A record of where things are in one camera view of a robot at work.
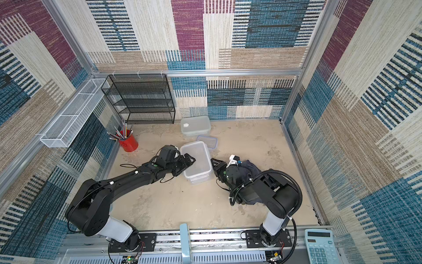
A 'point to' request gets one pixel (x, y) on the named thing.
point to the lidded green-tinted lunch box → (195, 126)
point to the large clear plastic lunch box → (200, 170)
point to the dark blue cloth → (251, 196)
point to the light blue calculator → (320, 246)
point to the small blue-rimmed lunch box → (212, 143)
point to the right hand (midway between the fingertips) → (210, 162)
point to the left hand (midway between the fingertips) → (193, 164)
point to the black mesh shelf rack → (141, 99)
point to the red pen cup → (129, 144)
